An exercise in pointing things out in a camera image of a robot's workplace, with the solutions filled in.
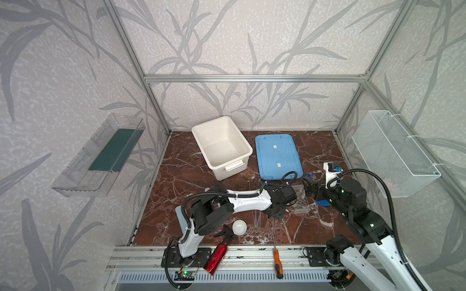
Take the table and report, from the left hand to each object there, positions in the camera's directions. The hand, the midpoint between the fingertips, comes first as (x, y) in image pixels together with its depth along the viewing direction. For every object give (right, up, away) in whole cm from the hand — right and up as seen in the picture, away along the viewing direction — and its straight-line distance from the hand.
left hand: (279, 209), depth 86 cm
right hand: (+11, +20, -13) cm, 26 cm away
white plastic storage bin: (-29, +29, +25) cm, 48 cm away
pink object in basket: (+42, +15, -14) cm, 46 cm away
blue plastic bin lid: (+3, +24, +22) cm, 33 cm away
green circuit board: (-41, -22, -14) cm, 48 cm away
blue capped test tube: (+20, +14, +15) cm, 28 cm away
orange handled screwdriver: (-4, -16, -14) cm, 21 cm away
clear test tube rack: (+13, +1, +3) cm, 13 cm away
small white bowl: (-19, -6, -5) cm, 21 cm away
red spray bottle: (-28, -14, -15) cm, 35 cm away
